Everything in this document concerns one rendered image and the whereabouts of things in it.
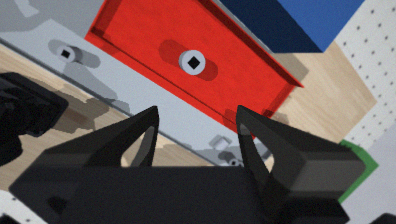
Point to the red rimmed tray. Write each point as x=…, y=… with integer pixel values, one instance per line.
x=150, y=35

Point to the dark blue square post with white band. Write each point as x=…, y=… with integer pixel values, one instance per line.
x=291, y=26

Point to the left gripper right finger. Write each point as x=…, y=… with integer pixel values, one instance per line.
x=306, y=166

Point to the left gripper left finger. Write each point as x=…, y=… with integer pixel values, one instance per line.
x=105, y=147

